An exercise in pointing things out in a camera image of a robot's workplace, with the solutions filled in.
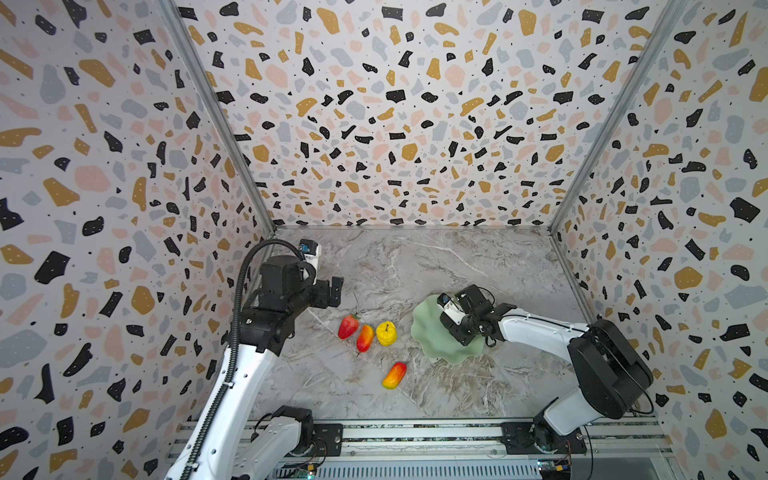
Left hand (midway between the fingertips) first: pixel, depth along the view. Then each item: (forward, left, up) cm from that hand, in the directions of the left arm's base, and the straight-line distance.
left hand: (322, 271), depth 71 cm
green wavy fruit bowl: (-2, -28, -30) cm, 41 cm away
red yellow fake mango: (-17, -16, -27) cm, 36 cm away
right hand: (0, -35, -26) cm, 43 cm away
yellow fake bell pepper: (-5, -14, -24) cm, 29 cm away
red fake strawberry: (-2, -3, -26) cm, 26 cm away
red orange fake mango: (-5, -8, -27) cm, 29 cm away
